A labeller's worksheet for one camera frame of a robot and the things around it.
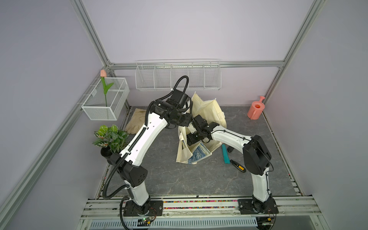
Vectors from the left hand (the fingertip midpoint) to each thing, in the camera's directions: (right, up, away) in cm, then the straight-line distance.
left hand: (187, 122), depth 74 cm
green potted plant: (-40, -10, +1) cm, 41 cm away
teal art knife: (+25, -24, +17) cm, 39 cm away
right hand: (+1, -11, +19) cm, 21 cm away
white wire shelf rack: (-20, +35, +31) cm, 51 cm away
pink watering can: (+51, +9, +32) cm, 60 cm away
